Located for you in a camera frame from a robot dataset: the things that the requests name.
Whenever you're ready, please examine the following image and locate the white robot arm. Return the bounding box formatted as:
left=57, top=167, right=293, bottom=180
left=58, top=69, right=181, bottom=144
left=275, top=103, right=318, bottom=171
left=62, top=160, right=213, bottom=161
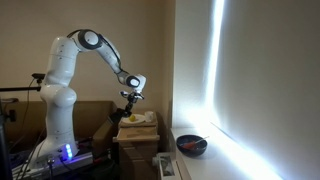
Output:
left=29, top=29, right=146, bottom=169

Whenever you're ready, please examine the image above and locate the wooden trash can cabinet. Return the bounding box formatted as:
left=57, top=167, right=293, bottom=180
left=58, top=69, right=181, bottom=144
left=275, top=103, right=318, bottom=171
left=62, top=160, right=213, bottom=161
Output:
left=113, top=114, right=160, bottom=180

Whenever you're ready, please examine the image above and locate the red handled screwdriver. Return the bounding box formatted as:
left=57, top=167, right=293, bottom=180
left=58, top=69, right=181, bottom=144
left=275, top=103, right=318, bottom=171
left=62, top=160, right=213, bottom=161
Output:
left=182, top=136, right=209, bottom=149

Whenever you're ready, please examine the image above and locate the black camera stand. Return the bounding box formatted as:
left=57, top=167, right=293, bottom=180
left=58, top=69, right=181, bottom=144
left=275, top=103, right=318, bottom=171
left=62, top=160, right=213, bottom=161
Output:
left=0, top=73, right=45, bottom=180

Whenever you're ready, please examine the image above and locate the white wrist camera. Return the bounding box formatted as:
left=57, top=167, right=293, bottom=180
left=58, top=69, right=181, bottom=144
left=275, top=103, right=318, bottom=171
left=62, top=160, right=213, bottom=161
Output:
left=109, top=108, right=131, bottom=124

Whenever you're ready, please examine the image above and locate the brown leather armchair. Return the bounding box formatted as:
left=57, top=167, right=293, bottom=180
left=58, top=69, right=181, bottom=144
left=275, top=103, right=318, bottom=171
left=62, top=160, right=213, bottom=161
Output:
left=5, top=101, right=117, bottom=156

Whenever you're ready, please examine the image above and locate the white ceramic mug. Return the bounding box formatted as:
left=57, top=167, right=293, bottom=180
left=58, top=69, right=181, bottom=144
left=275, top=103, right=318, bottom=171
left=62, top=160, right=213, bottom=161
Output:
left=145, top=111, right=154, bottom=122

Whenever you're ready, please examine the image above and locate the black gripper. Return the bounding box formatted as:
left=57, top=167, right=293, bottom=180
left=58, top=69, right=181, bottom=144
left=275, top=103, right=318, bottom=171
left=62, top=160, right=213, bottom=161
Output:
left=120, top=91, right=144, bottom=110

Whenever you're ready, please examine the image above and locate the dark blue bowl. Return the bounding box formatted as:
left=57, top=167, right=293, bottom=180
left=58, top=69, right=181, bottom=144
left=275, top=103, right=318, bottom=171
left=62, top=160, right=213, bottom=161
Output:
left=176, top=135, right=208, bottom=157

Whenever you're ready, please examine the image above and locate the yellow lemon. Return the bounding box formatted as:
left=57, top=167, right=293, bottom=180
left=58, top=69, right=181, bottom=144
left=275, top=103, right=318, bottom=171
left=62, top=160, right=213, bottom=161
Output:
left=129, top=115, right=136, bottom=122

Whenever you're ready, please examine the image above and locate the white round plate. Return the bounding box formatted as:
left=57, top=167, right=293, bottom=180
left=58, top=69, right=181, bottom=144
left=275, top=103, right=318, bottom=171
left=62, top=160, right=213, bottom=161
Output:
left=122, top=114, right=145, bottom=124

